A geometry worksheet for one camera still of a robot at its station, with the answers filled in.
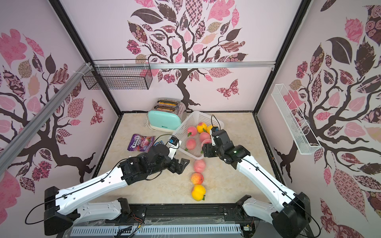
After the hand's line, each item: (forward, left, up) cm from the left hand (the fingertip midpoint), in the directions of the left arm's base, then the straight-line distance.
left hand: (180, 160), depth 70 cm
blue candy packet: (+23, +17, -20) cm, 35 cm away
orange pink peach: (-4, -8, -15) cm, 17 cm away
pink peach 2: (+3, -10, -14) cm, 17 cm away
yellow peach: (+33, -11, -15) cm, 38 cm away
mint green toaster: (+36, +12, -5) cm, 38 cm away
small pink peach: (+26, -14, -16) cm, 33 cm away
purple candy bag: (+23, +29, -19) cm, 42 cm away
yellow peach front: (-11, -9, -16) cm, 21 cm away
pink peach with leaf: (+29, -5, -15) cm, 33 cm away
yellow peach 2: (+32, -17, -16) cm, 40 cm away
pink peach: (+11, -13, 0) cm, 17 cm away
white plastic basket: (+41, -6, -15) cm, 44 cm away
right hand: (+8, -15, -4) cm, 17 cm away
